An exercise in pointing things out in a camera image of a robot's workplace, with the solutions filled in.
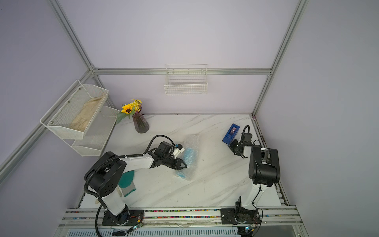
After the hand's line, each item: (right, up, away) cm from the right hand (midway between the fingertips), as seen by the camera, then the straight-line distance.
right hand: (230, 146), depth 101 cm
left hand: (-31, -11, -13) cm, 36 cm away
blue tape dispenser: (+1, +9, +1) cm, 9 cm away
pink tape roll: (+3, +12, +2) cm, 13 cm away
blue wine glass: (-28, -5, -15) cm, 33 cm away
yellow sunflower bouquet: (-66, +25, -11) cm, 71 cm away
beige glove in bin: (-85, +21, -22) cm, 90 cm away
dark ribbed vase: (-63, +17, 0) cm, 65 cm away
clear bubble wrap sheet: (-27, +2, -9) cm, 29 cm away
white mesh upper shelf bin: (-93, +20, -23) cm, 97 cm away
